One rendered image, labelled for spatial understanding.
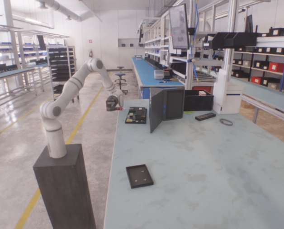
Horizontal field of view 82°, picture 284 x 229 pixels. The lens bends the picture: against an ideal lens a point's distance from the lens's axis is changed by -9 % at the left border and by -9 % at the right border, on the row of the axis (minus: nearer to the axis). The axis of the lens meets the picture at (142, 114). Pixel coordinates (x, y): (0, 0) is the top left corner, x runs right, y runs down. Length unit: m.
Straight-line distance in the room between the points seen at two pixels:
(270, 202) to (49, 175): 1.04
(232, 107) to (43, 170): 1.29
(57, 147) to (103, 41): 11.42
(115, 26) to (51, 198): 11.61
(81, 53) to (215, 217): 12.32
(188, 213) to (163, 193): 0.11
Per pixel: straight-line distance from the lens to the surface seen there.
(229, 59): 1.57
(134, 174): 0.70
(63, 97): 1.06
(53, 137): 1.10
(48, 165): 1.12
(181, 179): 0.70
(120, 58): 12.24
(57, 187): 1.20
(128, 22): 12.32
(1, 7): 7.43
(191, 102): 1.37
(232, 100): 1.40
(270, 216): 0.67
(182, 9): 2.28
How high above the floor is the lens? 1.45
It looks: 20 degrees down
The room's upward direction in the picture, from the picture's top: straight up
